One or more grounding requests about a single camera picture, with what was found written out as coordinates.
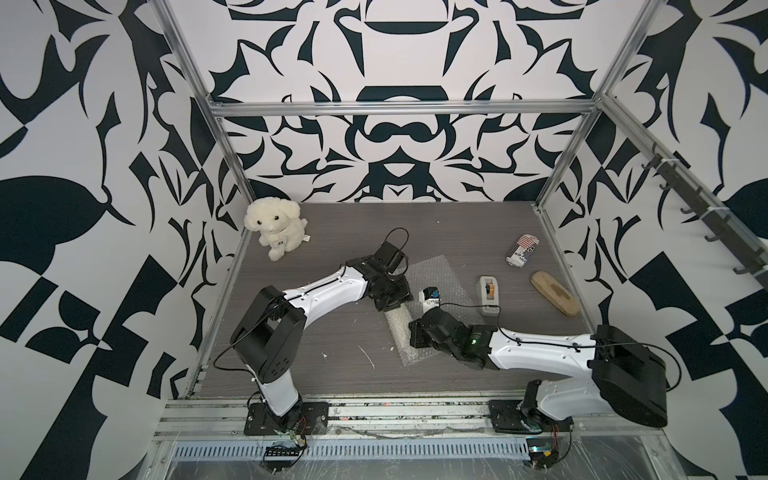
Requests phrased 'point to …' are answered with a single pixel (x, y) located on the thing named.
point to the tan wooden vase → (555, 293)
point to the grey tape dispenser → (489, 295)
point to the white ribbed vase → (399, 319)
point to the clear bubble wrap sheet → (437, 273)
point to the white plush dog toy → (277, 220)
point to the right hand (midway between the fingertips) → (405, 322)
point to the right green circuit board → (541, 452)
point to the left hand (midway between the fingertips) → (409, 294)
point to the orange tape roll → (491, 289)
